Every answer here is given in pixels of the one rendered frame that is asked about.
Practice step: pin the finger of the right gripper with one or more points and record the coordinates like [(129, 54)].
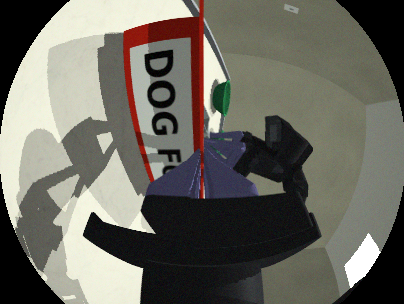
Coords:
[(238, 148), (234, 135)]

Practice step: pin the red box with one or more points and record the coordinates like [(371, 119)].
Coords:
[(163, 62)]

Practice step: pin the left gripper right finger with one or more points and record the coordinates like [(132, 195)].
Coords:
[(224, 182)]

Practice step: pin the grey raised table edge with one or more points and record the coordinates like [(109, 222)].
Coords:
[(193, 8)]

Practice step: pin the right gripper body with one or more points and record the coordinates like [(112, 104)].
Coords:
[(245, 167)]

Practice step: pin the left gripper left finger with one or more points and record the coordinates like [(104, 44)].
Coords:
[(180, 181)]

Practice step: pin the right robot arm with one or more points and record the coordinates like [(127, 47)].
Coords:
[(278, 136)]

